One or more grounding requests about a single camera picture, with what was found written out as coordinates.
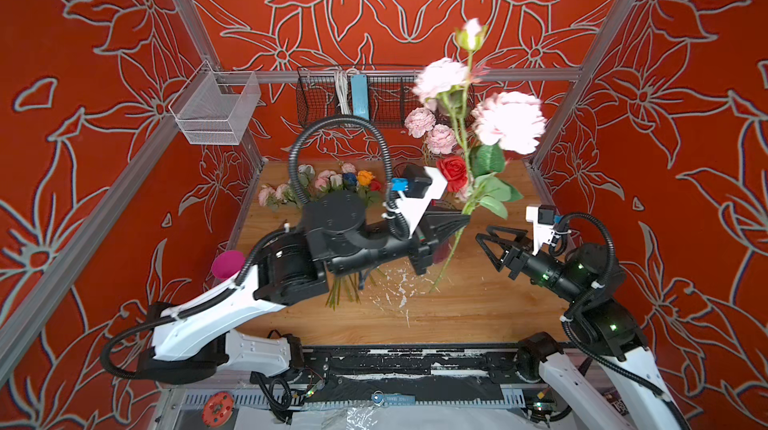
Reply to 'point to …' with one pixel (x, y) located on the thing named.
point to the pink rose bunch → (307, 183)
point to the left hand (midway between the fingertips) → (466, 209)
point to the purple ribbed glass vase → (441, 251)
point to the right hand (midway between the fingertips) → (479, 235)
